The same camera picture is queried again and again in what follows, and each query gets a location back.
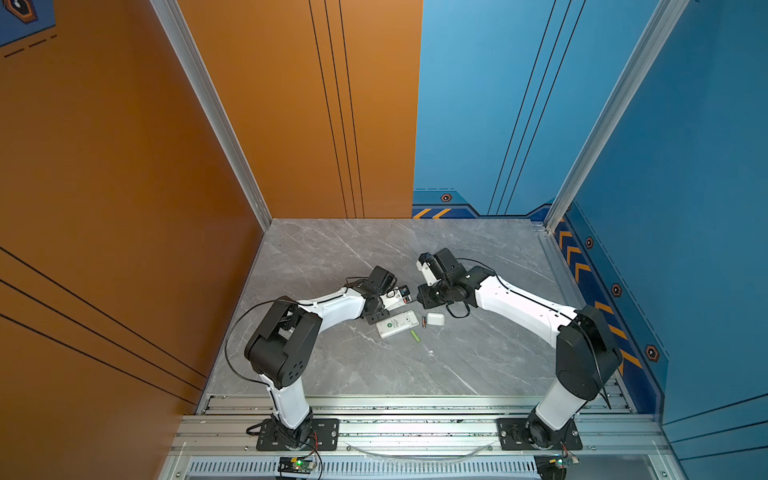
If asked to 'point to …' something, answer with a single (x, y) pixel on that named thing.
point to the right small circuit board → (563, 460)
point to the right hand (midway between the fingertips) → (418, 297)
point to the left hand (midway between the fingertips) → (376, 300)
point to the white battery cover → (435, 319)
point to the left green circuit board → (292, 465)
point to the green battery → (416, 337)
